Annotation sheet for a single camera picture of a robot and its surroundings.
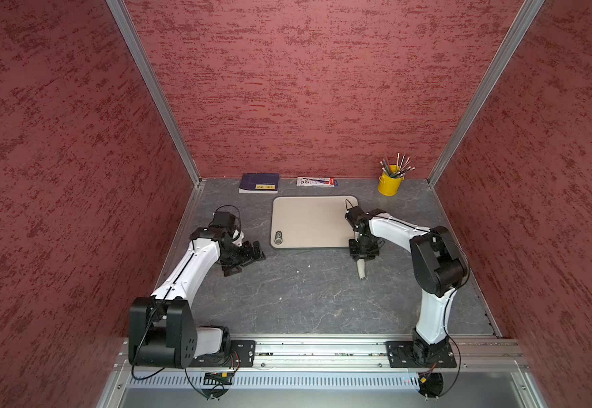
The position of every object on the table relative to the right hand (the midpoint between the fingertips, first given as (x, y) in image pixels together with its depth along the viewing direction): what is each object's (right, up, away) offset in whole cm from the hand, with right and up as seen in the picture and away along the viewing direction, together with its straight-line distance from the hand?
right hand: (360, 260), depth 94 cm
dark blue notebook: (-43, +32, +24) cm, 59 cm away
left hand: (-38, +1, -12) cm, 40 cm away
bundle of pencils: (+23, +38, +16) cm, 47 cm away
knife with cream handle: (-1, -2, -4) cm, 4 cm away
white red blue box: (-15, +32, +24) cm, 43 cm away
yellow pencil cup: (+17, +30, +20) cm, 40 cm away
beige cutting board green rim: (-18, +14, +12) cm, 26 cm away
